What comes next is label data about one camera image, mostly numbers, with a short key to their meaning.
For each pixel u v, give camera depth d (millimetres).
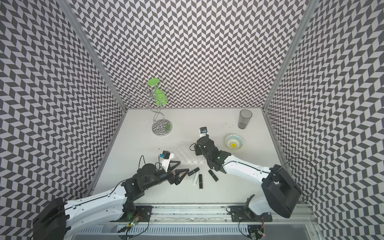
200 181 823
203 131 714
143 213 724
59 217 412
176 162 761
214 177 845
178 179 654
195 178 839
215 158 615
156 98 806
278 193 413
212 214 750
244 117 969
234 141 981
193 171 845
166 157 661
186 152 920
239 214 742
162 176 649
